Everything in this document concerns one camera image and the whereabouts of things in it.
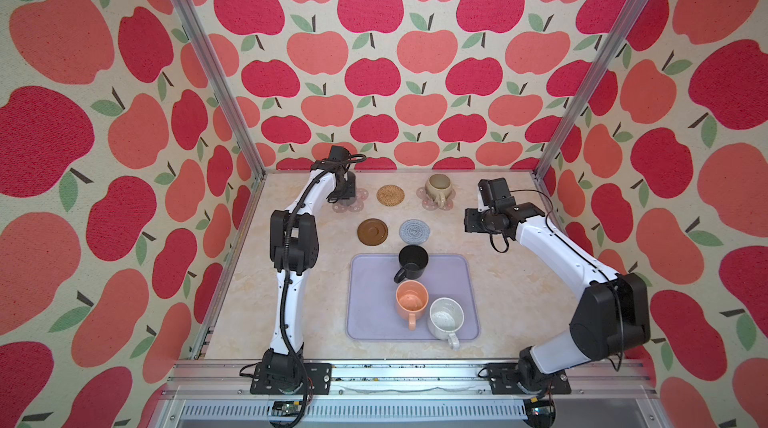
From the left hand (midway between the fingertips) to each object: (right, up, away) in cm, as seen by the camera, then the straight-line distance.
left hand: (352, 195), depth 105 cm
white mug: (+29, -35, -21) cm, 50 cm away
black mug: (+20, -20, -14) cm, 32 cm away
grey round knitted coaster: (+22, -13, -1) cm, 26 cm away
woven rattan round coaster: (+14, 0, +10) cm, 17 cm away
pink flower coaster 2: (+28, -3, +6) cm, 29 cm away
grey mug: (0, +2, -10) cm, 10 cm away
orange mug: (+19, -31, -19) cm, 41 cm away
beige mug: (+31, +2, +1) cm, 31 cm away
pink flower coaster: (+1, -4, +6) cm, 8 cm away
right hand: (+41, -7, -16) cm, 44 cm away
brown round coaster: (+7, -13, -3) cm, 15 cm away
